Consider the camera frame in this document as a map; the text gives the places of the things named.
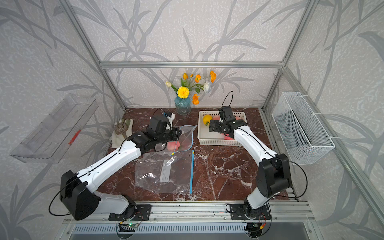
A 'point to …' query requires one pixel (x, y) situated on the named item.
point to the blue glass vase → (183, 105)
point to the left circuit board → (128, 227)
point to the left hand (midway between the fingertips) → (183, 132)
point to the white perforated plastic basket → (206, 137)
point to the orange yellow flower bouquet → (186, 86)
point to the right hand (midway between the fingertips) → (215, 124)
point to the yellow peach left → (206, 119)
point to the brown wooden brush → (120, 128)
